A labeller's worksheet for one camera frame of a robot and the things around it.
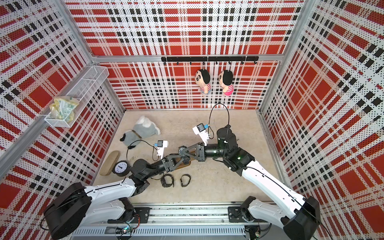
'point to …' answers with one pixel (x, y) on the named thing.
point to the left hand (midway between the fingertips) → (188, 156)
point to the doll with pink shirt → (225, 81)
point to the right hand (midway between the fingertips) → (186, 153)
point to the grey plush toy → (143, 129)
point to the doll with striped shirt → (202, 78)
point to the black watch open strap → (182, 185)
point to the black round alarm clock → (121, 168)
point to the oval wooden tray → (109, 162)
